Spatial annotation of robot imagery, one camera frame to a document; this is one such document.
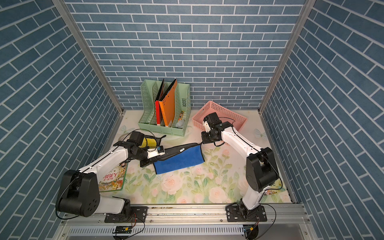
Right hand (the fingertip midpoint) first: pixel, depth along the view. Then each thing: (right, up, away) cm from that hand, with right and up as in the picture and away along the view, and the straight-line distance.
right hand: (205, 139), depth 89 cm
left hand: (-29, -11, -2) cm, 31 cm away
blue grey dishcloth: (-16, -11, +1) cm, 20 cm away
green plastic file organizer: (-16, +25, +23) cm, 38 cm away
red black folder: (-28, +22, -5) cm, 36 cm away
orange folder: (-22, +21, -5) cm, 31 cm away
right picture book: (+40, -30, -9) cm, 51 cm away
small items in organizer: (-18, +11, +22) cm, 30 cm away
